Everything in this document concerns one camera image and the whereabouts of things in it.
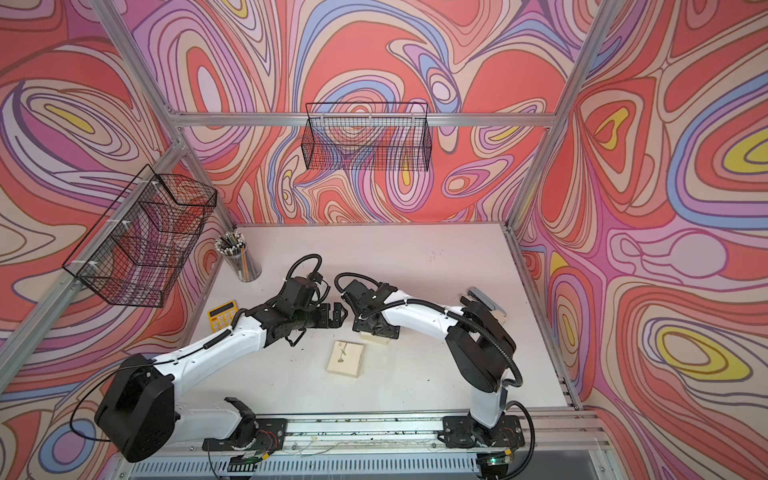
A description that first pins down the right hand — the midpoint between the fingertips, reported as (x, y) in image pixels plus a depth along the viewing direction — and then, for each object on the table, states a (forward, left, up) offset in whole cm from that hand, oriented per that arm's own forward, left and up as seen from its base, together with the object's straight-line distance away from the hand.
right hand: (375, 335), depth 87 cm
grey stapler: (+13, -33, -1) cm, 35 cm away
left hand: (+4, +10, +6) cm, 12 cm away
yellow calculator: (+9, +49, -1) cm, 50 cm away
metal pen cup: (+24, +43, +15) cm, 52 cm away
